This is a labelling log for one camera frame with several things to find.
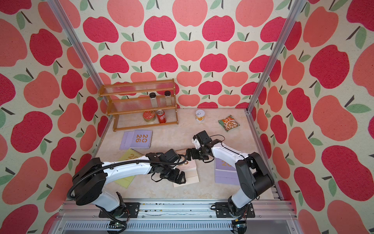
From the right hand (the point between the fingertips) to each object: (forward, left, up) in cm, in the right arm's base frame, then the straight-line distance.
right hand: (192, 159), depth 89 cm
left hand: (-16, +6, +1) cm, 17 cm away
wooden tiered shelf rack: (+47, +48, -1) cm, 67 cm away
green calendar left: (+1, +44, -3) cm, 44 cm away
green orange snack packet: (+32, -25, -1) cm, 41 cm away
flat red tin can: (+32, +36, +2) cm, 49 cm away
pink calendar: (-6, +1, 0) cm, 7 cm away
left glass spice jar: (+31, +29, +20) cm, 47 cm away
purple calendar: (+12, +41, -2) cm, 43 cm away
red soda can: (+28, +25, +7) cm, 38 cm away
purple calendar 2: (-6, -20, -3) cm, 21 cm away
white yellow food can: (+36, -3, +2) cm, 37 cm away
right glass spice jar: (+34, +20, +19) cm, 44 cm away
